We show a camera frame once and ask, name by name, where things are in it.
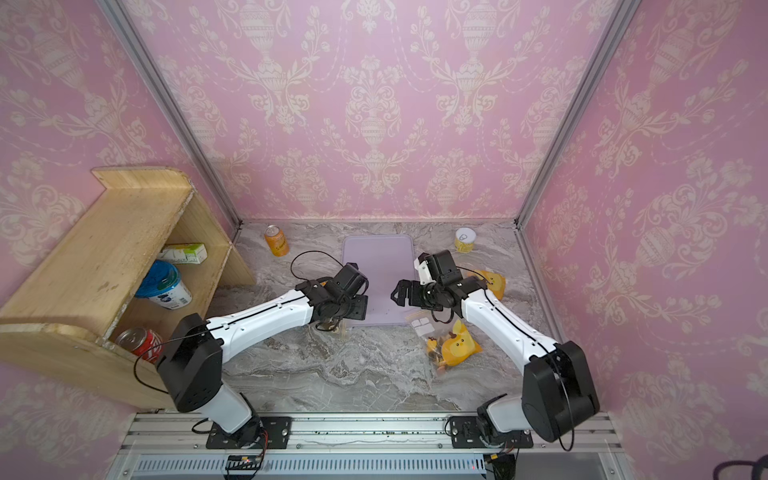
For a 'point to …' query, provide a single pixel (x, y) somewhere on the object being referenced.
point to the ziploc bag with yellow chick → (446, 344)
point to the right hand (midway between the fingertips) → (406, 296)
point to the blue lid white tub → (162, 284)
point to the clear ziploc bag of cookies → (336, 325)
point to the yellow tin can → (465, 240)
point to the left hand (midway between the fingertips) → (361, 308)
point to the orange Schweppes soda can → (277, 241)
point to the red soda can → (147, 343)
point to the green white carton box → (184, 253)
